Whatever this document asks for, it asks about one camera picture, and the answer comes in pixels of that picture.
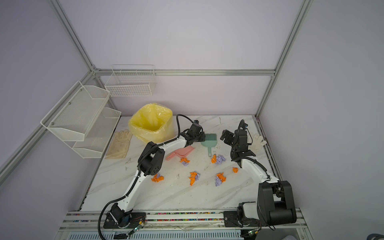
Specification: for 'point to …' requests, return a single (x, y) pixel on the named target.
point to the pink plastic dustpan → (181, 152)
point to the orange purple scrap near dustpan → (184, 161)
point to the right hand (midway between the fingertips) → (228, 132)
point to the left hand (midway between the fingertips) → (203, 136)
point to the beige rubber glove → (119, 145)
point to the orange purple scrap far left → (157, 178)
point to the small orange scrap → (235, 169)
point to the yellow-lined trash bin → (152, 122)
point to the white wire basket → (131, 80)
